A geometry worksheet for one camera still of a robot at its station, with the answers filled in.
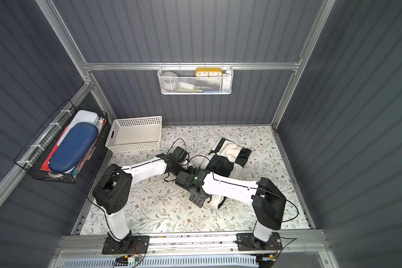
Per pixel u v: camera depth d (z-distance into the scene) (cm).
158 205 85
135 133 117
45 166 65
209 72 87
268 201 43
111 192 49
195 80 91
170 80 83
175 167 73
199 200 71
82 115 78
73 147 68
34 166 61
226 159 99
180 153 77
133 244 72
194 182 57
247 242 74
